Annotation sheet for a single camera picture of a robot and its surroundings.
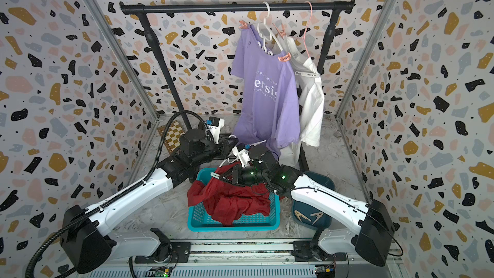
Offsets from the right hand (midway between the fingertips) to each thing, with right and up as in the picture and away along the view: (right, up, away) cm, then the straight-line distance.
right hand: (220, 180), depth 66 cm
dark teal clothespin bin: (+34, -19, +16) cm, 43 cm away
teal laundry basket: (-11, -19, +14) cm, 26 cm away
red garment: (0, -11, +11) cm, 15 cm away
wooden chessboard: (-36, +14, +42) cm, 57 cm away
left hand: (+6, +14, +7) cm, 16 cm away
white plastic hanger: (+1, +6, +6) cm, 9 cm away
